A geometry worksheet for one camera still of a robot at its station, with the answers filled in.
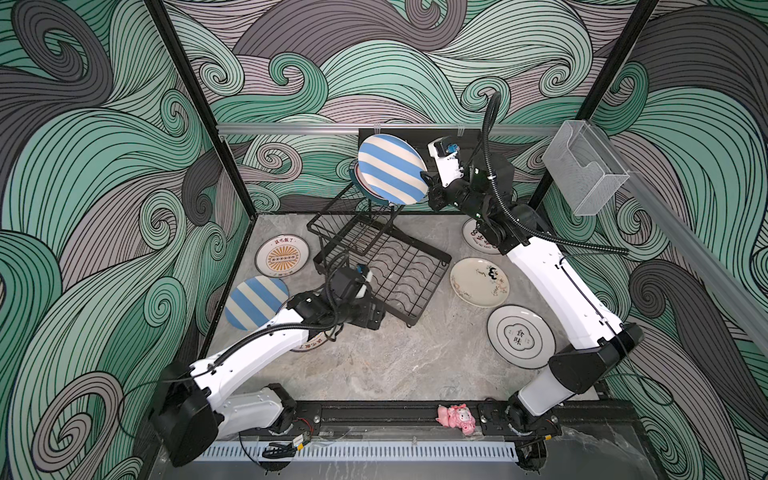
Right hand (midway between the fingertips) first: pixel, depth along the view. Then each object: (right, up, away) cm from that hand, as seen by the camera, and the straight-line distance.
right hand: (427, 170), depth 66 cm
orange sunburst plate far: (-46, -22, +40) cm, 65 cm away
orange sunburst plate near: (-23, -35, -11) cm, 43 cm away
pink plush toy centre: (+8, -59, +5) cm, 60 cm away
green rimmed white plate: (-12, -5, +14) cm, 19 cm away
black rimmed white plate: (+32, -45, +21) cm, 59 cm away
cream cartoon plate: (+24, -31, +33) cm, 51 cm away
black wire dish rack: (-21, -13, +45) cm, 52 cm away
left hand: (-13, -34, +12) cm, 38 cm away
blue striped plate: (-52, -36, +29) cm, 69 cm away
